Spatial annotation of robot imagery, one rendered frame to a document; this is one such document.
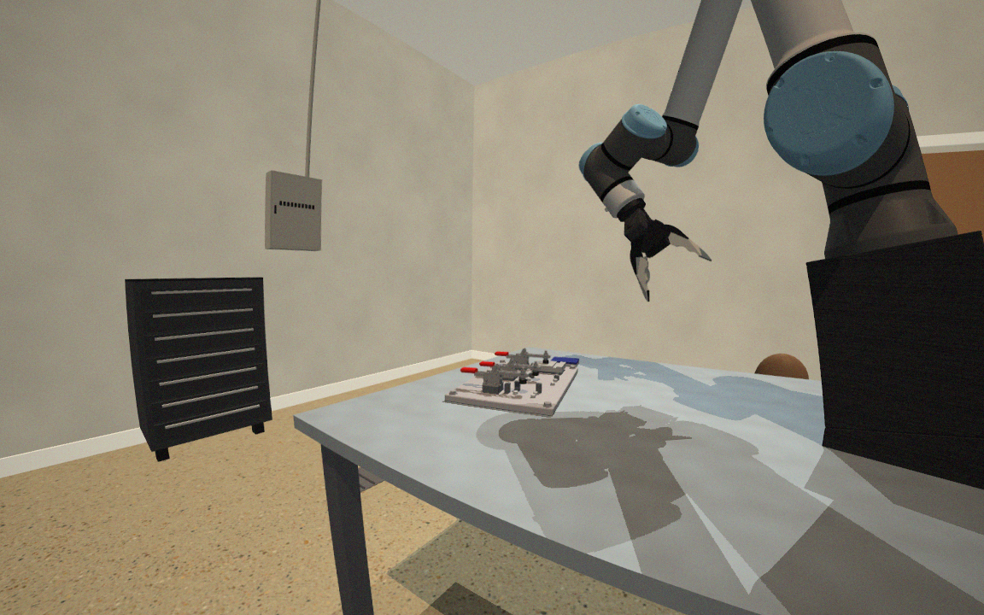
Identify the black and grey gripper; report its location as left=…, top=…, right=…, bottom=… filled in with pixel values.
left=617, top=198, right=712, bottom=302

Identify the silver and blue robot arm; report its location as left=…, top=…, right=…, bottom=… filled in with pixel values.
left=579, top=0, right=958, bottom=259

